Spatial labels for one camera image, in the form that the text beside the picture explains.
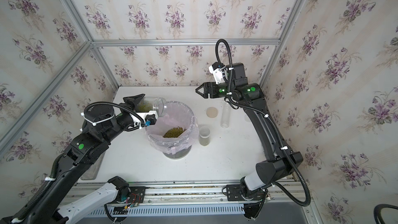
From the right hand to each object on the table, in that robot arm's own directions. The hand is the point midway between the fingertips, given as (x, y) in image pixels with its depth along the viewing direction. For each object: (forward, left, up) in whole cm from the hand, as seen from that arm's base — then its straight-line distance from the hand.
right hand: (206, 89), depth 69 cm
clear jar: (-11, +1, -25) cm, 27 cm away
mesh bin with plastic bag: (-5, +14, -13) cm, 20 cm away
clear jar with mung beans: (+9, -13, -35) cm, 38 cm away
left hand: (-9, +26, +3) cm, 28 cm away
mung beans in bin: (-5, +19, -33) cm, 38 cm away
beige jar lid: (+13, -5, -36) cm, 38 cm away
